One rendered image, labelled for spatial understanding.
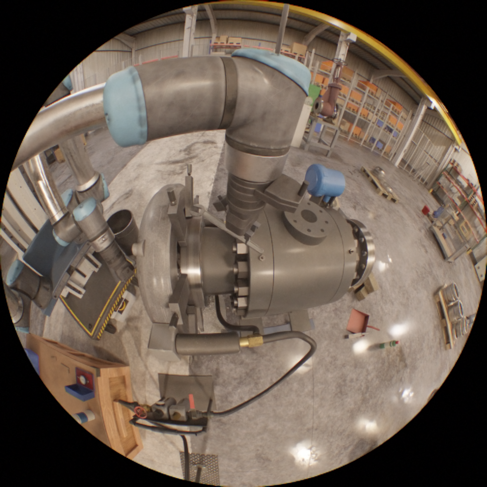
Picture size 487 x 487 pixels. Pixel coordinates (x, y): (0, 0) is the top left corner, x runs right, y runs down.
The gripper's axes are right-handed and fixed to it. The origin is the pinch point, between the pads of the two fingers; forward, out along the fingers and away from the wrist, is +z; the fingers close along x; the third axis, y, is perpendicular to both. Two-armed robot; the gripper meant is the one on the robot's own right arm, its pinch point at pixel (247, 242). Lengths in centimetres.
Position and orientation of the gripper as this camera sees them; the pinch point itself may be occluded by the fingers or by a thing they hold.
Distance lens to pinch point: 40.6
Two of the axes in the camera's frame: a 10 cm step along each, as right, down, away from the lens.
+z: -1.2, 5.1, 8.5
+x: -5.5, 6.8, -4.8
